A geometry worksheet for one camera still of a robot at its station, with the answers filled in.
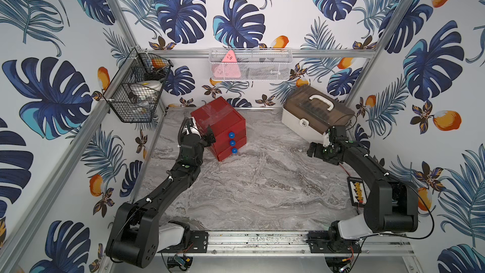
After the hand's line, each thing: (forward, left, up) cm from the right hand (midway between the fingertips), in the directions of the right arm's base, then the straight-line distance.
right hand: (318, 153), depth 91 cm
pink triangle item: (+30, +43, +27) cm, 59 cm away
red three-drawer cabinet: (+6, +43, +12) cm, 45 cm away
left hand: (+4, +55, +14) cm, 57 cm away
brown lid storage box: (+15, +3, +12) cm, 20 cm away
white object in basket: (+13, +77, +27) cm, 83 cm away
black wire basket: (+34, +89, +26) cm, 99 cm away
